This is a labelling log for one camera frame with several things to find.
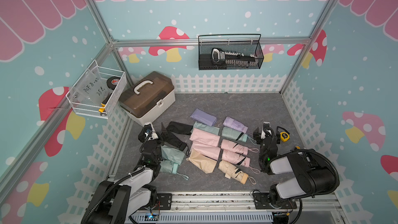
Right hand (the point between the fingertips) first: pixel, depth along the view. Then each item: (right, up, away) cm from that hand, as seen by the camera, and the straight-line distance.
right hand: (267, 128), depth 89 cm
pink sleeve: (-36, -6, +6) cm, 37 cm away
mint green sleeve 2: (-55, -15, -2) cm, 57 cm away
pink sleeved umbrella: (-18, -16, -5) cm, 25 cm away
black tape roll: (-84, +25, -10) cm, 88 cm away
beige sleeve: (-36, -19, -6) cm, 41 cm away
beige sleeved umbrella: (-23, -21, -10) cm, 33 cm away
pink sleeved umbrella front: (-20, -11, 0) cm, 23 cm away
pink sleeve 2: (-33, -13, -2) cm, 36 cm away
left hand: (-64, +1, -5) cm, 64 cm away
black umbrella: (-57, -7, +2) cm, 58 cm away
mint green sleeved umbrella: (-17, -4, +5) cm, 18 cm away
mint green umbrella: (-55, -20, -8) cm, 59 cm away
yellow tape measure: (+13, -6, +5) cm, 15 cm away
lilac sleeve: (-37, +6, +14) cm, 40 cm away
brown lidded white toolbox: (-70, +18, 0) cm, 72 cm away
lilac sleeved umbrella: (-17, +1, +10) cm, 20 cm away
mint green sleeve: (-30, -3, +10) cm, 32 cm away
